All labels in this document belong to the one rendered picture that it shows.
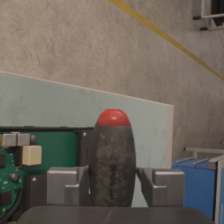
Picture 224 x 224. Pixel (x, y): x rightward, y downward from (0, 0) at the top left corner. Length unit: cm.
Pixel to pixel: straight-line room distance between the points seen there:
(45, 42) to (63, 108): 143
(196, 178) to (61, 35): 120
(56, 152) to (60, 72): 153
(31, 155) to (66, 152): 9
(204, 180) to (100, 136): 163
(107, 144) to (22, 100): 21
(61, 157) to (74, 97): 9
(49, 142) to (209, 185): 147
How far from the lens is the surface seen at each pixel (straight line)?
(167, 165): 76
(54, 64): 186
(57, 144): 38
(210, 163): 176
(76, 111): 43
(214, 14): 445
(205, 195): 179
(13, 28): 168
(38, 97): 37
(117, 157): 15
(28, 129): 36
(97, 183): 16
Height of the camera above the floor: 127
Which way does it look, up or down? 32 degrees down
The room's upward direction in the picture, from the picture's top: 91 degrees clockwise
